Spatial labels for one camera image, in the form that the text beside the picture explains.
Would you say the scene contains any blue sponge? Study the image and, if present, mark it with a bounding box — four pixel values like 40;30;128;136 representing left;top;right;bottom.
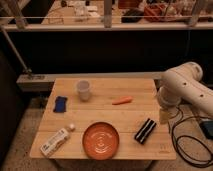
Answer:
54;96;67;113

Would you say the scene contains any white plastic cup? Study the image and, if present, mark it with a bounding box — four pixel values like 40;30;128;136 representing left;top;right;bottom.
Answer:
76;80;91;101

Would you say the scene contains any white plastic bottle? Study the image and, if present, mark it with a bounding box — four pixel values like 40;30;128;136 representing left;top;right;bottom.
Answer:
40;124;75;157

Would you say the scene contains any metal railing frame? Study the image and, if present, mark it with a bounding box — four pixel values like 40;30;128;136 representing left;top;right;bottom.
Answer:
0;0;213;31

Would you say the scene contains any black power adapter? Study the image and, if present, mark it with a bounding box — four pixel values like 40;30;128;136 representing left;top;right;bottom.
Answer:
199;120;213;140

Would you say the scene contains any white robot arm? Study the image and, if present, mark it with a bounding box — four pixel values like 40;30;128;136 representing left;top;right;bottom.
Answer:
157;62;213;118

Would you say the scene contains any orange bowl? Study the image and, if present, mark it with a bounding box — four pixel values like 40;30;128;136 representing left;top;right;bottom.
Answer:
82;122;120;160

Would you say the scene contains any orange carrot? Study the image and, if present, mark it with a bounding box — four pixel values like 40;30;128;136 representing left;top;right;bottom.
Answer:
112;96;133;105

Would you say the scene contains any black floor cable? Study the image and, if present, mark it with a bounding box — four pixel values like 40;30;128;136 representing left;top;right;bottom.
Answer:
168;106;213;169

